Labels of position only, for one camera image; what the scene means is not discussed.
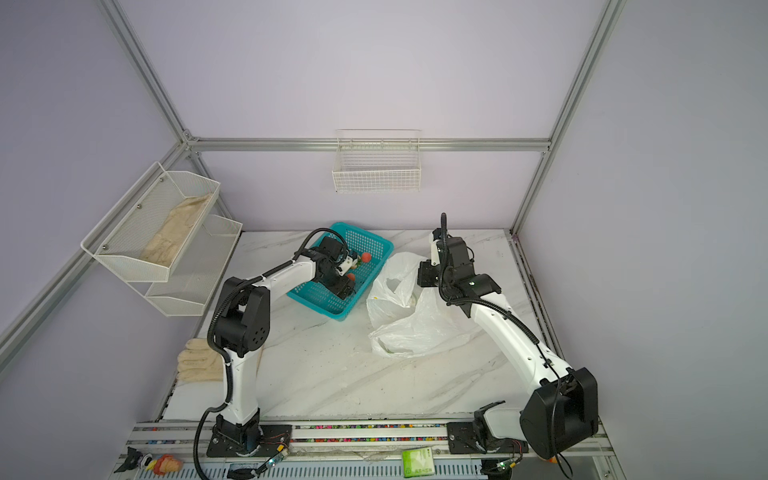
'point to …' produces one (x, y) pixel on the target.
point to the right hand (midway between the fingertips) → (420, 264)
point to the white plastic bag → (411, 320)
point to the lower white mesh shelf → (185, 294)
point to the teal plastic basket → (372, 254)
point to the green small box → (418, 463)
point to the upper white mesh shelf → (147, 230)
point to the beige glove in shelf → (166, 240)
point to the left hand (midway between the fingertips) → (337, 285)
